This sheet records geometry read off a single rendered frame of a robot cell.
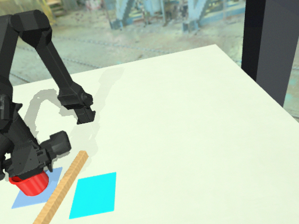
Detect red cup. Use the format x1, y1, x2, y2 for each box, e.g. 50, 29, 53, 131
9, 171, 49, 196

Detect light wooden flat bar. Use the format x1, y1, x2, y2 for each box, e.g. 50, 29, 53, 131
33, 150, 89, 224

